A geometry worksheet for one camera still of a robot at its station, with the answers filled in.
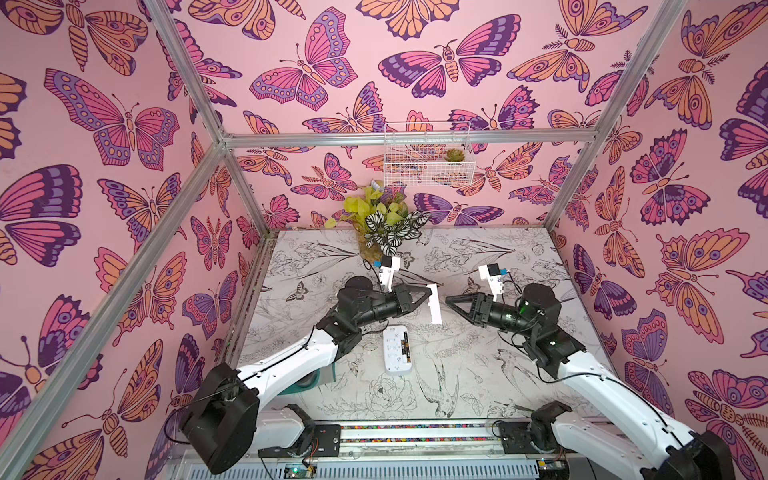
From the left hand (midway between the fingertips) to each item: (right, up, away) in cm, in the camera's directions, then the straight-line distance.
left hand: (434, 293), depth 70 cm
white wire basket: (+2, +41, +26) cm, 49 cm away
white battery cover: (0, -3, +1) cm, 3 cm away
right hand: (+4, -2, 0) cm, 4 cm away
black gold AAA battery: (-6, -17, +16) cm, 24 cm away
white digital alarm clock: (-9, -20, +14) cm, 26 cm away
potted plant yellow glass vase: (-13, +20, +20) cm, 31 cm away
